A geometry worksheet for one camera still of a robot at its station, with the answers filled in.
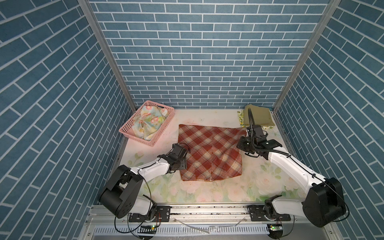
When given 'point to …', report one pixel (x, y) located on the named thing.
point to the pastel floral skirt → (151, 117)
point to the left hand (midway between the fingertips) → (182, 164)
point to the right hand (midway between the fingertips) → (237, 142)
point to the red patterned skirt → (214, 153)
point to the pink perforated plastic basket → (165, 123)
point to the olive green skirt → (261, 116)
